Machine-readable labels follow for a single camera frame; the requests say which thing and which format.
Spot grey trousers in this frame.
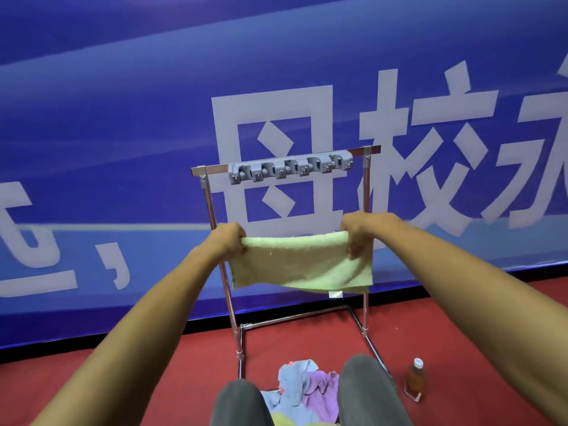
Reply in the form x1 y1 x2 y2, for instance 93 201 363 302
209 353 414 426

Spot yellow towel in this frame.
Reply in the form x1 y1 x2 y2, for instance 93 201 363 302
268 411 338 426

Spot light blue towel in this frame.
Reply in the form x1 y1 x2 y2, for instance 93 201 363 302
259 359 320 426

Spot light green towel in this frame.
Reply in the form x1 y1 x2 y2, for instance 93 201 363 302
228 230 375 299

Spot bottle of amber liquid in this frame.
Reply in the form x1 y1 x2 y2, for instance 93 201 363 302
404 357 426 404

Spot person's right hand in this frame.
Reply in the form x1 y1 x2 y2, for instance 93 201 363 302
339 211 402 260

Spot person's left hand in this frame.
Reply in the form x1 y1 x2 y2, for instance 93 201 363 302
208 222 249 262

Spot chrome metal rack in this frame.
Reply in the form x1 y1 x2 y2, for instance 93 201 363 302
191 145 396 391

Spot person's right forearm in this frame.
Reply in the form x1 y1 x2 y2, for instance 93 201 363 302
381 221 568 426

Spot grey plastic hook rail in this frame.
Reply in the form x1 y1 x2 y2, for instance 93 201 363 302
227 150 355 186

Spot person's left forearm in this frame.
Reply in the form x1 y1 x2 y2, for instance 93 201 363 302
33 248 222 426

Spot purple towel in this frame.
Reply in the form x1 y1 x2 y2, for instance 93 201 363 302
304 370 340 424

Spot blue printed banner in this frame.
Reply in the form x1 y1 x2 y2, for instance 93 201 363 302
0 0 568 351

